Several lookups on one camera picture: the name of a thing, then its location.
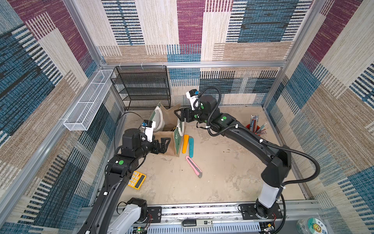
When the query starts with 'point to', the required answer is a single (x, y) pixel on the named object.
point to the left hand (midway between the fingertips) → (162, 137)
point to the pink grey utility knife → (195, 166)
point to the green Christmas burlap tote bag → (168, 125)
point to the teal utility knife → (191, 146)
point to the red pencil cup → (248, 126)
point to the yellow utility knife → (185, 140)
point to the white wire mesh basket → (84, 111)
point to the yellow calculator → (137, 180)
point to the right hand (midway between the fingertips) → (181, 111)
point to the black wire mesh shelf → (142, 87)
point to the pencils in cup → (260, 130)
